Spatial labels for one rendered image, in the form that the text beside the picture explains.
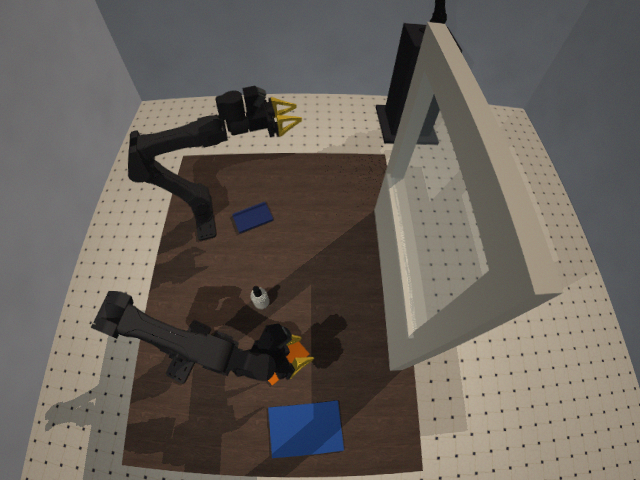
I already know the blue flat rectangular pad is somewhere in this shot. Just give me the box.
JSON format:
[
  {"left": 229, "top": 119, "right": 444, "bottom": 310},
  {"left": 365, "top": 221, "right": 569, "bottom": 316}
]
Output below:
[{"left": 268, "top": 401, "right": 344, "bottom": 458}]

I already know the beige window frame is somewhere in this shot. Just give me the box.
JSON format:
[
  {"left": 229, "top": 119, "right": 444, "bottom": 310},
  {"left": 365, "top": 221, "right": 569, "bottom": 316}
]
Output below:
[{"left": 374, "top": 22, "right": 563, "bottom": 371}]

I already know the clear glass window pane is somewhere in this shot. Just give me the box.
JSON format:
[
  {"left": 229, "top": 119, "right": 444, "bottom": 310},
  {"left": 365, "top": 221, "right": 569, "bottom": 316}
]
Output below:
[{"left": 391, "top": 70, "right": 489, "bottom": 332}]

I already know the dark blue notebook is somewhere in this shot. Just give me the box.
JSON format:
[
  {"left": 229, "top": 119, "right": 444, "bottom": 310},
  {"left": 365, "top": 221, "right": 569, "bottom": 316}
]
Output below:
[{"left": 232, "top": 202, "right": 274, "bottom": 234}]

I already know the white spray bottle with black spray head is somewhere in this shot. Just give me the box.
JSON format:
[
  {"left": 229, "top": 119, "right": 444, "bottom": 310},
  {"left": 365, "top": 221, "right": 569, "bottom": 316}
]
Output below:
[{"left": 251, "top": 286, "right": 269, "bottom": 309}]

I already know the orange rectangular block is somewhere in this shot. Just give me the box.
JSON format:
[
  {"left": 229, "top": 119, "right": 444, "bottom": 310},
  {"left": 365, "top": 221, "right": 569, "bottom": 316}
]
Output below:
[{"left": 268, "top": 342, "right": 309, "bottom": 386}]

